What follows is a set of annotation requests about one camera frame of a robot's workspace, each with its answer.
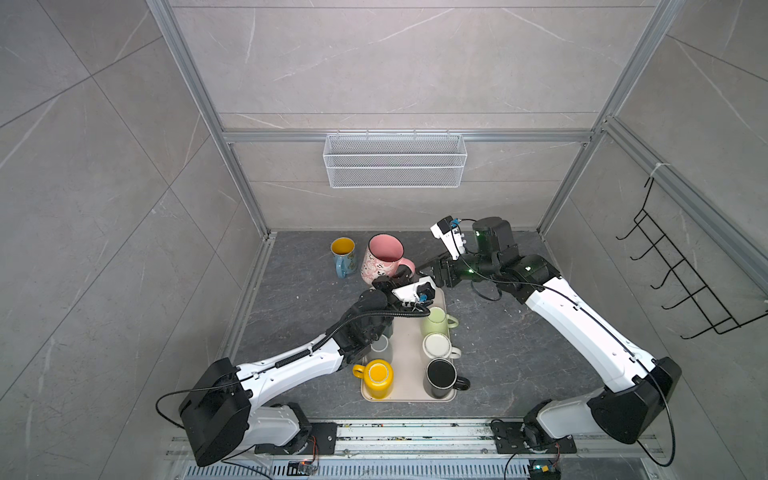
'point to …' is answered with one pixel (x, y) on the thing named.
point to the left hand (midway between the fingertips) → (406, 261)
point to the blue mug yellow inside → (343, 250)
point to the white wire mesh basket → (395, 161)
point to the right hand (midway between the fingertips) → (422, 264)
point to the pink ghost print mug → (382, 257)
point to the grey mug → (382, 348)
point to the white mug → (438, 346)
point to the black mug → (441, 378)
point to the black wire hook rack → (700, 293)
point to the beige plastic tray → (411, 343)
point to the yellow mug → (378, 376)
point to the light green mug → (438, 322)
